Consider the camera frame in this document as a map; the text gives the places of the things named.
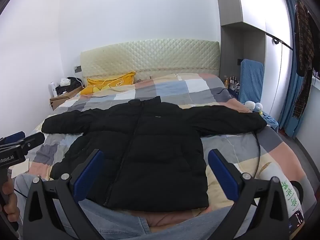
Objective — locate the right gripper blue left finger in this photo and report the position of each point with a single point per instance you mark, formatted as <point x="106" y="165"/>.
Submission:
<point x="85" y="174"/>

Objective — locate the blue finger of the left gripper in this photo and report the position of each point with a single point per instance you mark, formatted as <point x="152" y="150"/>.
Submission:
<point x="12" y="138"/>

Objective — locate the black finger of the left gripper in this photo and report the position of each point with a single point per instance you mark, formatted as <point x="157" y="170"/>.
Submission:
<point x="32" y="141"/>

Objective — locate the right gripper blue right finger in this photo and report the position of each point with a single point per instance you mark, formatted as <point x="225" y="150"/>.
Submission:
<point x="226" y="174"/>

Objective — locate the black puffer jacket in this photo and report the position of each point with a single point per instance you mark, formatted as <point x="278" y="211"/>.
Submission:
<point x="153" y="153"/>

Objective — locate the hanging plaid clothes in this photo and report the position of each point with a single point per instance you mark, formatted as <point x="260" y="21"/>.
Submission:
<point x="305" y="53"/>

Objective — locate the person's left hand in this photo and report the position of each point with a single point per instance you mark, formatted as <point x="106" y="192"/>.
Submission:
<point x="10" y="208"/>

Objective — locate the white paper on floor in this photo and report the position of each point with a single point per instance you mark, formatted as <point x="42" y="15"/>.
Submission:
<point x="20" y="168"/>

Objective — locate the plaid patchwork bed quilt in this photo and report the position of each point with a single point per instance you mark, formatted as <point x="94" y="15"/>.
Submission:
<point x="256" y="153"/>

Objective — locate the wooden nightstand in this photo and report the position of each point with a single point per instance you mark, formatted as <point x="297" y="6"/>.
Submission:
<point x="57" y="101"/>

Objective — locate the white spray bottle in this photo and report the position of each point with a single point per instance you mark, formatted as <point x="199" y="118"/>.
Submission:
<point x="53" y="89"/>

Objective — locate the white tissue box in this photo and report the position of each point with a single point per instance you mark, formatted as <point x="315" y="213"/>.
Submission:
<point x="65" y="82"/>

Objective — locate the black bag on nightstand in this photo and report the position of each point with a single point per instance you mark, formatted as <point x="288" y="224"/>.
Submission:
<point x="75" y="83"/>

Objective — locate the blue cloth on floor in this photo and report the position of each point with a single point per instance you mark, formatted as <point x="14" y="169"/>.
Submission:
<point x="271" y="121"/>

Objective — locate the white blue plush toy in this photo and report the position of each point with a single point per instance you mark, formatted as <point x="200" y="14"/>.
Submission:
<point x="254" y="106"/>

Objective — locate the blue curtain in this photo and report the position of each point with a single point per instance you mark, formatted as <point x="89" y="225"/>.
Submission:
<point x="288" y="123"/>

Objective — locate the bottles on side shelf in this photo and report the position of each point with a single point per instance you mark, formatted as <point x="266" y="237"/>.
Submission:
<point x="231" y="83"/>

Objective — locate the yellow pillow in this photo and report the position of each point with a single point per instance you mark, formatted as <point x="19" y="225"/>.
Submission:
<point x="102" y="83"/>

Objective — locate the cream quilted headboard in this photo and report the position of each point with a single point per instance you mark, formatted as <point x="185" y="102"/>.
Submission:
<point x="152" y="58"/>

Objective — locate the grey white wardrobe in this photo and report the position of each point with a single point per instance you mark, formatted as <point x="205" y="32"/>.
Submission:
<point x="258" y="30"/>

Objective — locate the wall power socket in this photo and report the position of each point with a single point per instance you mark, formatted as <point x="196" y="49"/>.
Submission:
<point x="77" y="69"/>

